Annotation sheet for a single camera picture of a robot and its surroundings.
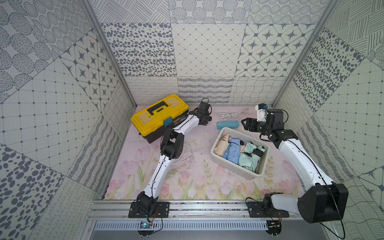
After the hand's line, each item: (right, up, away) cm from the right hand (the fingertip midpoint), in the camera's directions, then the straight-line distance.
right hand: (248, 123), depth 82 cm
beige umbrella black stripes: (-14, -13, +4) cm, 20 cm away
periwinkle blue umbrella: (-9, -16, -1) cm, 18 cm away
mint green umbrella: (0, -19, -3) cm, 19 cm away
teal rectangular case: (-4, -2, +26) cm, 26 cm away
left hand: (-19, +7, +25) cm, 33 cm away
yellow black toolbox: (-57, 0, +7) cm, 57 cm away
